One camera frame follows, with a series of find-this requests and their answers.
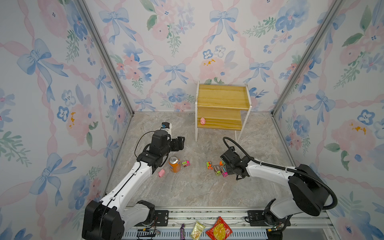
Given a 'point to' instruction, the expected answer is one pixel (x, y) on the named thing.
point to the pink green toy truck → (186, 163)
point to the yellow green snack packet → (197, 231)
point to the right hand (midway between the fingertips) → (232, 165)
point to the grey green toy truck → (217, 170)
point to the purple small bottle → (182, 232)
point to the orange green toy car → (209, 165)
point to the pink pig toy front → (202, 121)
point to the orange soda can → (174, 164)
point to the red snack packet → (220, 230)
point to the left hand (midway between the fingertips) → (179, 137)
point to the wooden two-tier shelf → (222, 107)
